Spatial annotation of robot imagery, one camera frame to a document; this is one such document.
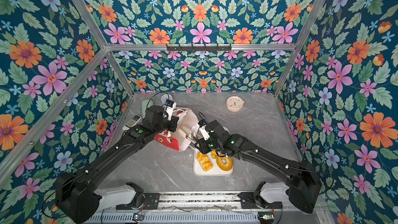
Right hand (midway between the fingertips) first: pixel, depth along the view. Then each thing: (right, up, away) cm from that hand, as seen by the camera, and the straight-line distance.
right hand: (196, 143), depth 75 cm
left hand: (-9, +14, +3) cm, 17 cm away
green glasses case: (-40, +20, +37) cm, 58 cm away
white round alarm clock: (-26, +25, +37) cm, 52 cm away
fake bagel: (+14, -15, +7) cm, 22 cm away
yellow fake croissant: (+9, -9, +11) cm, 17 cm away
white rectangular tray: (+9, -17, +8) cm, 21 cm away
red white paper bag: (-10, +1, +2) cm, 10 cm away
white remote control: (-45, +8, +27) cm, 53 cm away
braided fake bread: (+4, -12, +7) cm, 14 cm away
